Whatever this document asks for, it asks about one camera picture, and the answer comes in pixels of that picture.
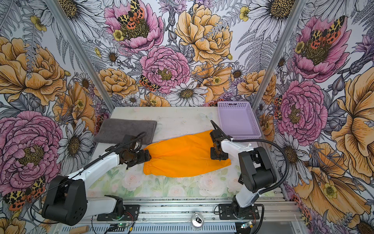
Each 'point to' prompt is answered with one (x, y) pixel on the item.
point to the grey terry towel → (113, 131)
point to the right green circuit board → (249, 224)
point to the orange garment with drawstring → (182, 156)
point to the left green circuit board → (122, 224)
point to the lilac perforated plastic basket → (238, 119)
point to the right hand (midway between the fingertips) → (218, 160)
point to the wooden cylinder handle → (79, 230)
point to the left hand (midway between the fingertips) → (144, 163)
